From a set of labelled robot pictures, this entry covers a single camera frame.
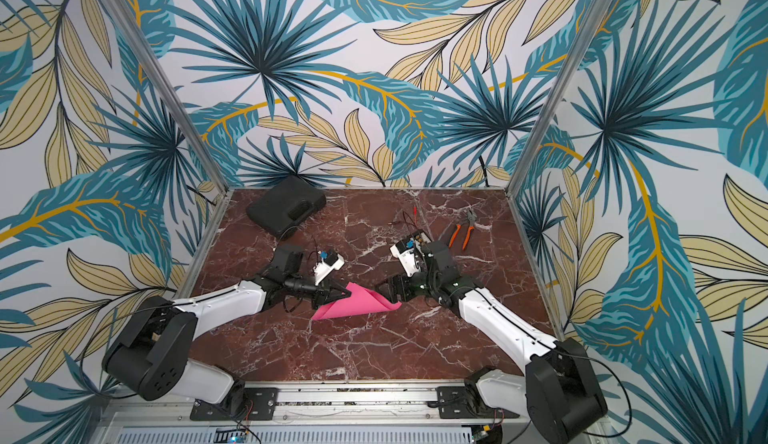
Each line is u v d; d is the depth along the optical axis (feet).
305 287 2.42
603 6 2.39
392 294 2.34
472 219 3.61
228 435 2.36
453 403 2.40
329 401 2.46
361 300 2.66
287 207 3.48
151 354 1.41
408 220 3.65
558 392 1.32
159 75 2.78
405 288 2.32
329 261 2.44
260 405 2.40
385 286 2.44
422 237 3.44
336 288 2.54
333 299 2.57
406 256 2.40
